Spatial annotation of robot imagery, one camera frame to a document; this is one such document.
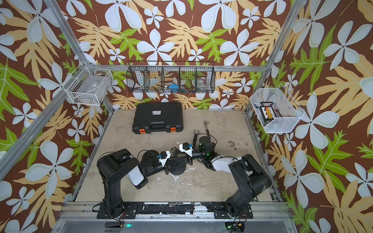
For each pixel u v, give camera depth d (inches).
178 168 34.3
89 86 33.3
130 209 29.4
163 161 29.5
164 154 28.9
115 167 20.3
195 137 39.9
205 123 43.6
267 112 32.9
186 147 26.8
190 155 28.8
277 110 33.0
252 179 18.2
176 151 28.9
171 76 38.2
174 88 36.8
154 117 42.7
